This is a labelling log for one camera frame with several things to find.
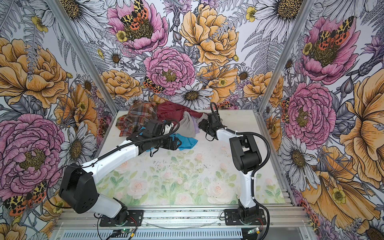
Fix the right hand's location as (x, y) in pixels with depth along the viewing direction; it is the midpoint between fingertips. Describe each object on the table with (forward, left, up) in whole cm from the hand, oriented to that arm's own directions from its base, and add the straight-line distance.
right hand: (201, 128), depth 102 cm
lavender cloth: (+6, +3, -4) cm, 8 cm away
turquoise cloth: (-9, +10, -3) cm, 14 cm away
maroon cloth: (+9, +20, +7) cm, 23 cm away
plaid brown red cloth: (+12, +42, +3) cm, 44 cm away
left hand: (-18, +16, +8) cm, 26 cm away
